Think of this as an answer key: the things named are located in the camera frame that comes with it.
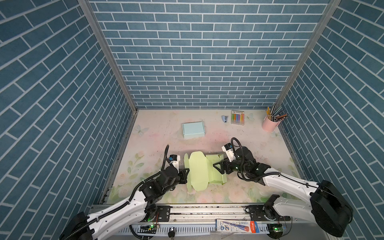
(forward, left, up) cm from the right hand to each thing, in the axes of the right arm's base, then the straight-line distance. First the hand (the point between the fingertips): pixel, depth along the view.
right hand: (216, 162), depth 82 cm
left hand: (-6, +14, -1) cm, 15 cm away
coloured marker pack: (+42, -17, -8) cm, 46 cm away
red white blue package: (-28, -9, -8) cm, 30 cm away
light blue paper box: (+25, +16, -4) cm, 30 cm away
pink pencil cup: (+32, -36, -3) cm, 48 cm away
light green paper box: (-4, +8, -5) cm, 10 cm away
